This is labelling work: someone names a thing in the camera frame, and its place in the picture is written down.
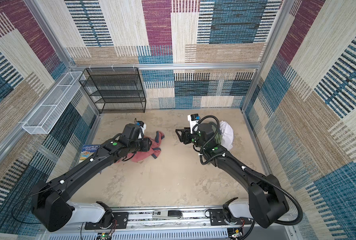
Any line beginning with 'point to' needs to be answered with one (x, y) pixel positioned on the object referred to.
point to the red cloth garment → (154, 151)
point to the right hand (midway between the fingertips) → (179, 131)
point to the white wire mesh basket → (49, 113)
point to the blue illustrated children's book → (87, 150)
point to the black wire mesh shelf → (115, 90)
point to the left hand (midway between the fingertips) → (149, 139)
